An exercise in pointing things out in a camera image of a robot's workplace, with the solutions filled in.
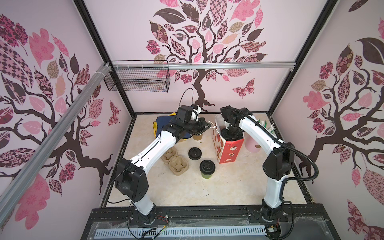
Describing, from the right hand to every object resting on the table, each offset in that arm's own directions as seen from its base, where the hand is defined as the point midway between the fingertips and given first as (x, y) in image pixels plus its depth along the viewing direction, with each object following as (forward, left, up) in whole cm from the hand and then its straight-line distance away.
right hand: (229, 137), depth 87 cm
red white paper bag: (-10, +2, 0) cm, 10 cm away
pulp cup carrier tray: (-12, +31, -12) cm, 35 cm away
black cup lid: (-17, +14, -4) cm, 22 cm away
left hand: (-1, +11, +12) cm, 16 cm away
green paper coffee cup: (-19, +14, -13) cm, 27 cm away
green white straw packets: (+8, -23, +3) cm, 24 cm away
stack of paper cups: (+9, +18, -12) cm, 23 cm away
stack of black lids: (-3, +21, -13) cm, 25 cm away
